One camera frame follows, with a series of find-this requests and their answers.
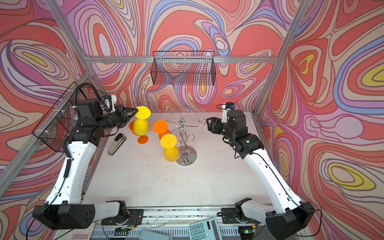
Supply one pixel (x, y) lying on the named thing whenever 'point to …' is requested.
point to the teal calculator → (207, 229)
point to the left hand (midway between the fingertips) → (138, 109)
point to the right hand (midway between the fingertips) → (212, 124)
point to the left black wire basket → (55, 127)
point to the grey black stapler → (118, 142)
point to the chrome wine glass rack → (187, 153)
